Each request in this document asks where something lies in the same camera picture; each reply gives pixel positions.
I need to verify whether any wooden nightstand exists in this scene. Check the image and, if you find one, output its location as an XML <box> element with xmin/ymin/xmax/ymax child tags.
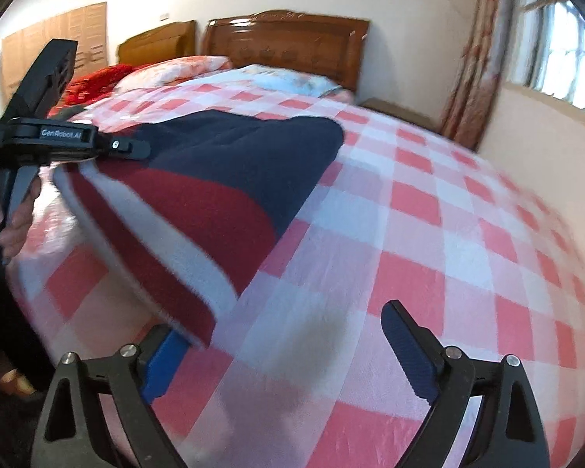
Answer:
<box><xmin>359</xmin><ymin>98</ymin><xmax>438</xmax><ymax>133</ymax></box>

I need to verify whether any floral pink curtain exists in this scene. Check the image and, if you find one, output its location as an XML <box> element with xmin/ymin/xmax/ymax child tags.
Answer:
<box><xmin>440</xmin><ymin>0</ymin><xmax>515</xmax><ymax>151</ymax></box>

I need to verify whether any pink floral pillow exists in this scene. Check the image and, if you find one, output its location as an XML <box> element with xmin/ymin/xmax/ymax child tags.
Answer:
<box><xmin>114</xmin><ymin>56</ymin><xmax>233</xmax><ymax>93</ymax></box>

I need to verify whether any beige wooden wardrobe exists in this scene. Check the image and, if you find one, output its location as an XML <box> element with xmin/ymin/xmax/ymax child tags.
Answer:
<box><xmin>0</xmin><ymin>1</ymin><xmax>109</xmax><ymax>104</ymax></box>

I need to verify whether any pink checkered bed cover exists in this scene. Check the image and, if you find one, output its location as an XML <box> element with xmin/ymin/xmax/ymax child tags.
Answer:
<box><xmin>5</xmin><ymin>79</ymin><xmax>585</xmax><ymax>468</ymax></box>

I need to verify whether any small wooden headboard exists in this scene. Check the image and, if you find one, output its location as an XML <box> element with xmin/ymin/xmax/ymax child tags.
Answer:
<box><xmin>117</xmin><ymin>20</ymin><xmax>197</xmax><ymax>67</ymax></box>

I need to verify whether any red grey striped sweater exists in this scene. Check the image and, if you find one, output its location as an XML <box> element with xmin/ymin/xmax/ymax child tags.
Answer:
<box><xmin>52</xmin><ymin>110</ymin><xmax>344</xmax><ymax>347</ymax></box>

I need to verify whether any light blue floral pillow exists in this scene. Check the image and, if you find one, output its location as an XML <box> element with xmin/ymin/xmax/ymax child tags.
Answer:
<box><xmin>202</xmin><ymin>64</ymin><xmax>342</xmax><ymax>97</ymax></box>

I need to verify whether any barred window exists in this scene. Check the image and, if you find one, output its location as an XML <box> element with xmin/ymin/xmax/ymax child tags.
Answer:
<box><xmin>506</xmin><ymin>0</ymin><xmax>585</xmax><ymax>111</ymax></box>

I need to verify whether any red blanket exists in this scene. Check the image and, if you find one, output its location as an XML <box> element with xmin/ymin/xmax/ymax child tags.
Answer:
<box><xmin>49</xmin><ymin>64</ymin><xmax>137</xmax><ymax>116</ymax></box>

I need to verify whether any large wooden headboard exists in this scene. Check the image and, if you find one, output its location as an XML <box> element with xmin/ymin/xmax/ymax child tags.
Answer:
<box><xmin>200</xmin><ymin>10</ymin><xmax>371</xmax><ymax>93</ymax></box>

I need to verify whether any person's left hand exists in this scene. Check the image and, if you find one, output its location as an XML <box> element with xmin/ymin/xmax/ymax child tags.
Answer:
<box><xmin>0</xmin><ymin>174</ymin><xmax>43</xmax><ymax>260</ymax></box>

